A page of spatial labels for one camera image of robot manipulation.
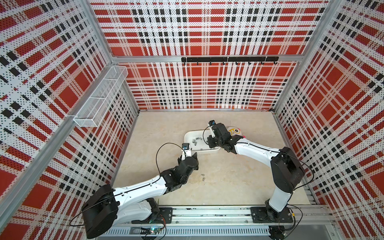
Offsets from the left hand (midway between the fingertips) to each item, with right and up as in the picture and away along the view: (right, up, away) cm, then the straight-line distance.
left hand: (195, 153), depth 82 cm
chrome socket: (0, +6, +21) cm, 22 cm away
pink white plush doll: (+25, +12, +16) cm, 32 cm away
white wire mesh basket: (-53, +21, -8) cm, 58 cm away
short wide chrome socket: (-2, +5, +19) cm, 20 cm away
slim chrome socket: (-1, +4, +19) cm, 19 cm away
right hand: (+10, +8, +8) cm, 15 cm away
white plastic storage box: (+1, +5, +22) cm, 23 cm away
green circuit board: (-21, -34, -13) cm, 42 cm away
